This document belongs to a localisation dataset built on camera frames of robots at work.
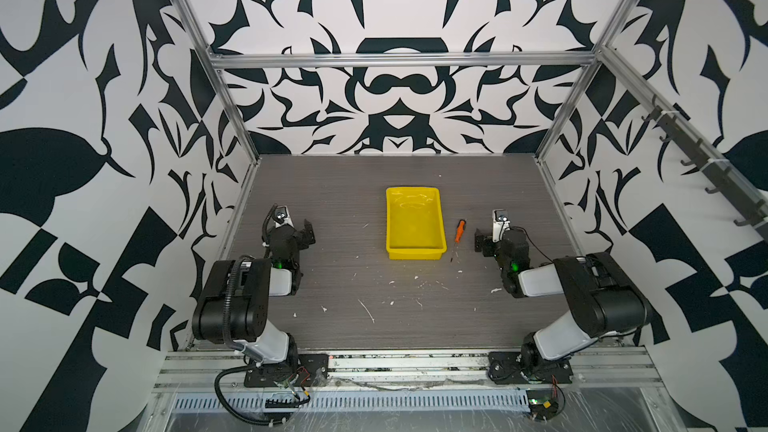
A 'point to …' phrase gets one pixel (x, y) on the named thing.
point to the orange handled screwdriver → (458, 235)
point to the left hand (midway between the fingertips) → (288, 219)
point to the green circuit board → (542, 404)
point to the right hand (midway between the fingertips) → (497, 225)
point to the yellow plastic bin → (415, 225)
